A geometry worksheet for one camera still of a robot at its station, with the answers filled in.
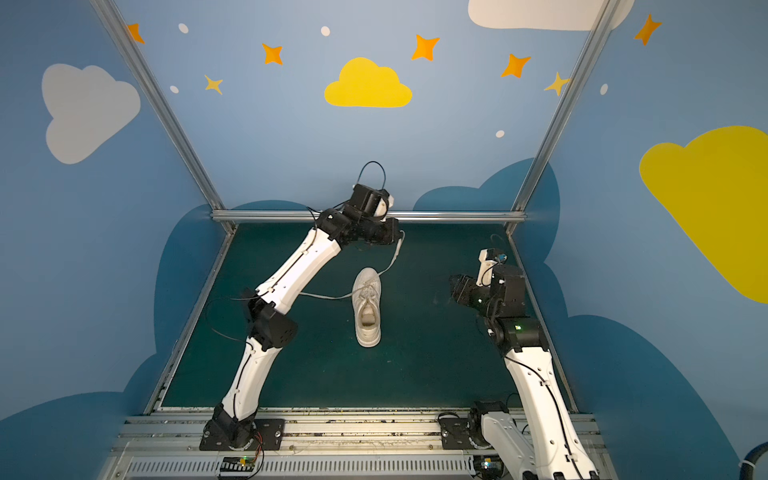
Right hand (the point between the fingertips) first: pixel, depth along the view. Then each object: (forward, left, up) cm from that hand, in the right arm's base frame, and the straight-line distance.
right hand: (462, 276), depth 76 cm
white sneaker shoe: (+3, +26, -16) cm, 31 cm away
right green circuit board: (-38, -8, -29) cm, 48 cm away
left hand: (+14, +16, +2) cm, 21 cm away
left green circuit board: (-41, +55, -28) cm, 74 cm away
